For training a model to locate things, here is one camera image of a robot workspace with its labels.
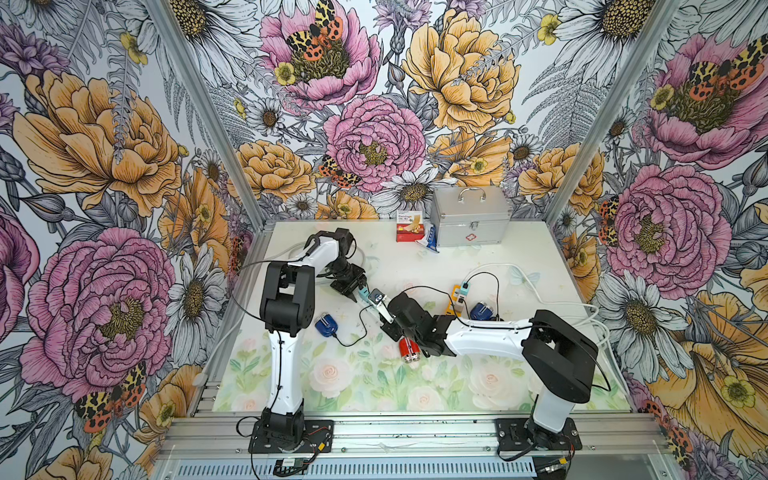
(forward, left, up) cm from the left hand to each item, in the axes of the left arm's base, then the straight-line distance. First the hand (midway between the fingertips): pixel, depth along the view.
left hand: (362, 297), depth 97 cm
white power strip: (-12, -6, +19) cm, 24 cm away
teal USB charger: (-1, -32, +4) cm, 32 cm away
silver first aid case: (+30, -39, +7) cm, 50 cm away
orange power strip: (-5, -28, 0) cm, 28 cm away
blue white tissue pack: (+23, -24, +1) cm, 33 cm away
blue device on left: (-10, +10, 0) cm, 14 cm away
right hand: (-9, -8, +5) cm, 13 cm away
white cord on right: (-2, -62, -1) cm, 62 cm away
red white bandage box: (+31, -17, +1) cm, 35 cm away
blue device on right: (-6, -37, 0) cm, 38 cm away
